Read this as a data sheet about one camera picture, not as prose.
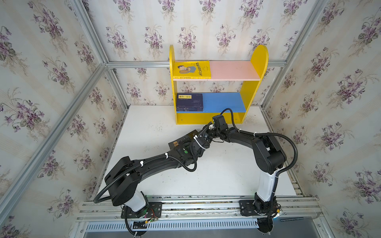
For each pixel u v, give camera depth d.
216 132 0.81
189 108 0.96
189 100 1.00
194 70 0.82
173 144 0.93
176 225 0.76
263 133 0.55
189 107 0.96
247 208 0.73
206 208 0.75
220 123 0.77
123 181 0.42
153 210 0.72
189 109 0.97
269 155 0.51
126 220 0.69
